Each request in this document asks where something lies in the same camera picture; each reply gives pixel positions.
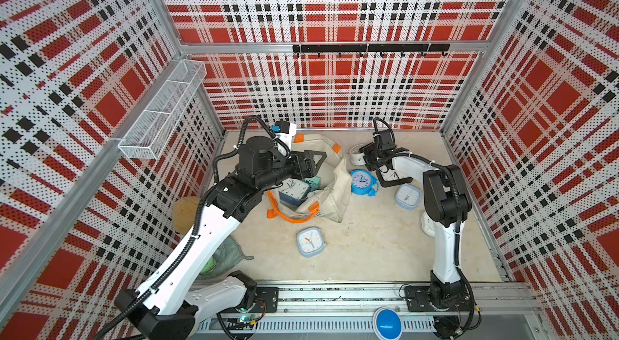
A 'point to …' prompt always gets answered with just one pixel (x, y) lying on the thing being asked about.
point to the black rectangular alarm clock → (392, 177)
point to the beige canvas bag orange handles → (331, 195)
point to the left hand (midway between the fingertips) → (318, 155)
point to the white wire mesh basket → (147, 137)
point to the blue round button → (387, 324)
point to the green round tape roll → (209, 266)
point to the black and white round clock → (357, 157)
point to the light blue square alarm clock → (310, 241)
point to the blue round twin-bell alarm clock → (363, 182)
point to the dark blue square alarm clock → (293, 192)
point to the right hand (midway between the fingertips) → (362, 152)
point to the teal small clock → (313, 183)
